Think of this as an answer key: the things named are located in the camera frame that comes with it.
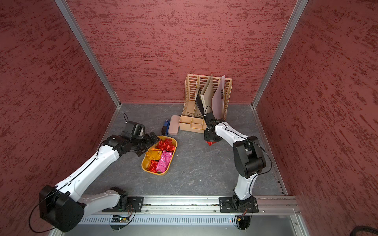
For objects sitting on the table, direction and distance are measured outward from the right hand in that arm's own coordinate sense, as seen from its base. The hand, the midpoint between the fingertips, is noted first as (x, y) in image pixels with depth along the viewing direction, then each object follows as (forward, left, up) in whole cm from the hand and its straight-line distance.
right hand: (210, 140), depth 94 cm
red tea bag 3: (-16, +35, +1) cm, 38 cm away
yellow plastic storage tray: (-2, +23, +1) cm, 23 cm away
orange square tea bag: (-11, +35, +3) cm, 36 cm away
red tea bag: (-1, 0, -2) cm, 2 cm away
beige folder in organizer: (+22, +2, +20) cm, 30 cm away
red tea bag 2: (-4, +29, +2) cm, 29 cm away
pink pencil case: (+13, +25, -1) cm, 28 cm away
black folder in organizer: (+27, +6, +8) cm, 29 cm away
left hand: (-10, +33, +11) cm, 36 cm away
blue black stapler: (+10, +31, 0) cm, 33 cm away
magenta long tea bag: (-15, +28, +4) cm, 32 cm away
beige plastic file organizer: (+16, +11, +3) cm, 20 cm away
